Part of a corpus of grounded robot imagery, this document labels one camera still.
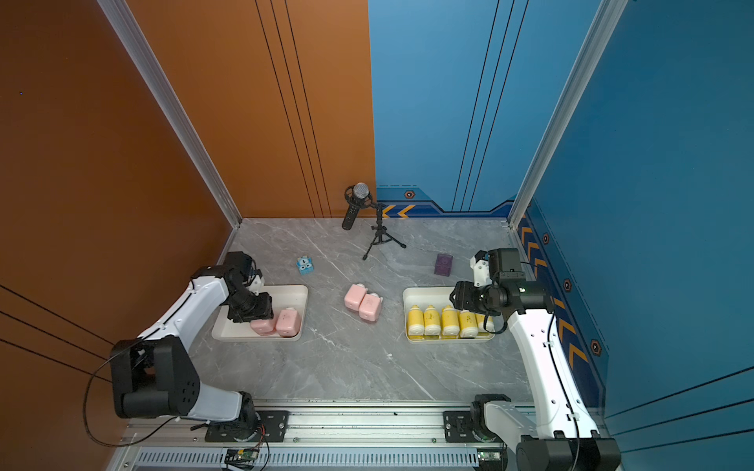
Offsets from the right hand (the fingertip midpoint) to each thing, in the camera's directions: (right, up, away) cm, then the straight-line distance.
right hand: (461, 296), depth 75 cm
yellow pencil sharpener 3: (-1, -8, +9) cm, 12 cm away
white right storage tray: (-1, -5, +28) cm, 28 cm away
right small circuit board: (+6, -37, -5) cm, 38 cm away
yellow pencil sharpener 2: (-6, -9, +8) cm, 14 cm away
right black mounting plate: (-2, -32, -3) cm, 33 cm away
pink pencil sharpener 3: (-29, -2, +14) cm, 33 cm away
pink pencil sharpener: (-48, -9, +9) cm, 50 cm away
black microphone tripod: (-21, +17, +33) cm, 42 cm away
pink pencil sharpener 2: (-55, -10, +7) cm, 56 cm away
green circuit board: (-56, -38, -4) cm, 68 cm away
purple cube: (0, +6, +25) cm, 25 cm away
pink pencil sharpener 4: (-24, -5, +12) cm, 28 cm away
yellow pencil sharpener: (-11, -9, +8) cm, 16 cm away
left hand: (-56, -6, +11) cm, 57 cm away
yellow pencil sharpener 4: (+4, -9, +7) cm, 12 cm away
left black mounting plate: (-48, -33, -1) cm, 59 cm away
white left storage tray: (-54, -4, +22) cm, 58 cm away
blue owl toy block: (-49, +6, +30) cm, 57 cm away
